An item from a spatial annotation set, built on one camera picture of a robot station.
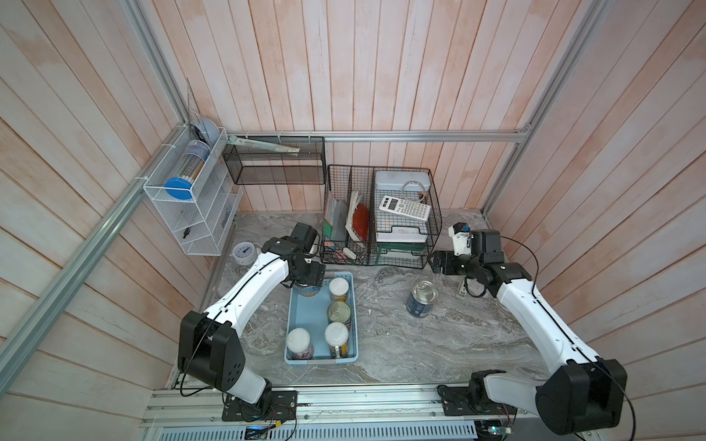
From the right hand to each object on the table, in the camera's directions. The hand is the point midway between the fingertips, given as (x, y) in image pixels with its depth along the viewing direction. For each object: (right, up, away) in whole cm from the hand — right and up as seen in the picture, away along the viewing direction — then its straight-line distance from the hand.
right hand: (439, 255), depth 84 cm
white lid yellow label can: (-32, -21, -11) cm, 39 cm away
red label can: (-31, -17, -4) cm, 35 cm away
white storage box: (-8, +26, +14) cm, 31 cm away
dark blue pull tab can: (-6, -13, -1) cm, 15 cm away
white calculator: (-9, +16, +9) cm, 20 cm away
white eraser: (-28, -1, +20) cm, 34 cm away
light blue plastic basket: (-41, -19, +5) cm, 45 cm away
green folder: (-7, +2, +11) cm, 13 cm away
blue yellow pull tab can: (-41, -11, -2) cm, 42 cm away
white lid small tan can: (-32, -12, +5) cm, 34 cm away
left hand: (-41, -8, 0) cm, 42 cm away
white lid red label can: (-42, -24, -11) cm, 49 cm away
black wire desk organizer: (-17, +13, +8) cm, 23 cm away
